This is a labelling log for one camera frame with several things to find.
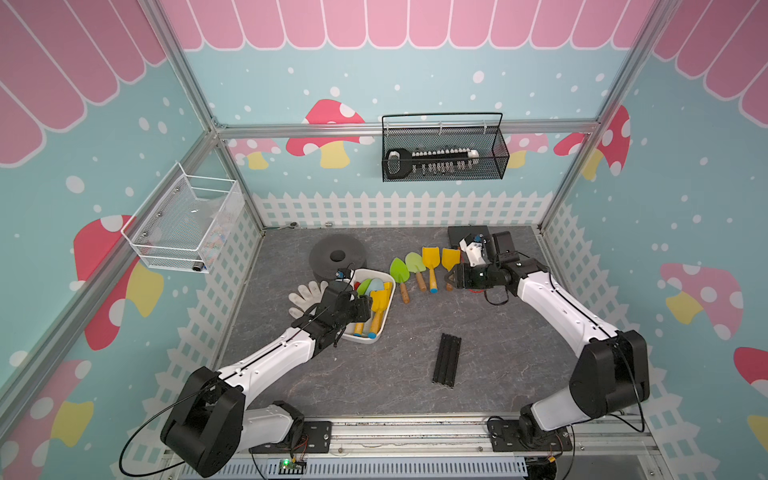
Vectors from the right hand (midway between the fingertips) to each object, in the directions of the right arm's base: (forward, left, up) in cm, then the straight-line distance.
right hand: (452, 277), depth 86 cm
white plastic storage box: (-10, +28, -13) cm, 33 cm away
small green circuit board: (-43, +44, -19) cm, 64 cm away
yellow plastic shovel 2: (+1, +22, -13) cm, 25 cm away
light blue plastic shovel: (+6, +23, -12) cm, 27 cm away
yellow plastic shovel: (+18, -3, -13) cm, 22 cm away
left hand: (-5, +25, -5) cm, 26 cm away
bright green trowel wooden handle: (+13, +15, -16) cm, 26 cm away
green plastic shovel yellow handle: (+6, +28, -13) cm, 31 cm away
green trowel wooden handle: (+18, +9, -16) cm, 26 cm away
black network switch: (+34, -9, -17) cm, 39 cm away
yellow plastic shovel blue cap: (+21, +3, -17) cm, 27 cm away
